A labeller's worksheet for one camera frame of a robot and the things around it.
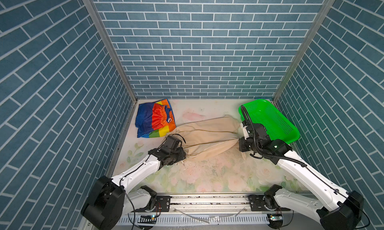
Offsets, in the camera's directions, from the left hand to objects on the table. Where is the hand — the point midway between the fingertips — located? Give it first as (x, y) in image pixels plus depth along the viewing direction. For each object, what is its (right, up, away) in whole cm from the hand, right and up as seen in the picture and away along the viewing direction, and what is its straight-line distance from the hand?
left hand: (184, 155), depth 86 cm
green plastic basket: (+62, +15, +14) cm, 66 cm away
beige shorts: (+13, +9, +10) cm, 19 cm away
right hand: (+30, +11, -7) cm, 32 cm away
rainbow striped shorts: (-23, +20, +19) cm, 36 cm away
